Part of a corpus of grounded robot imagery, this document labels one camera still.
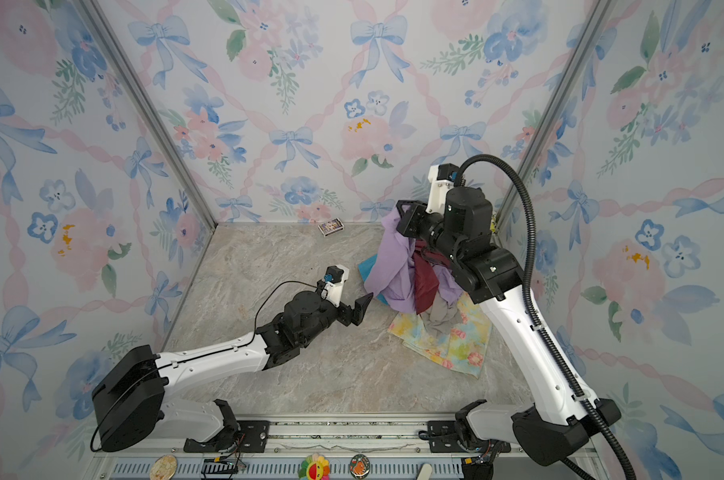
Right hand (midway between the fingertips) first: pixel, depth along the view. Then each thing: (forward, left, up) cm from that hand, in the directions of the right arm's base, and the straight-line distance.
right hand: (397, 200), depth 62 cm
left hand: (-6, +8, -22) cm, 25 cm away
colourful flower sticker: (-42, +18, -44) cm, 63 cm away
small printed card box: (+35, +21, -43) cm, 59 cm away
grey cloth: (-5, -16, -41) cm, 44 cm away
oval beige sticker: (-43, +53, -44) cm, 82 cm away
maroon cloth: (+1, -10, -28) cm, 30 cm away
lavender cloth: (-3, 0, -24) cm, 24 cm away
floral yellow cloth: (-13, -22, -45) cm, 52 cm away
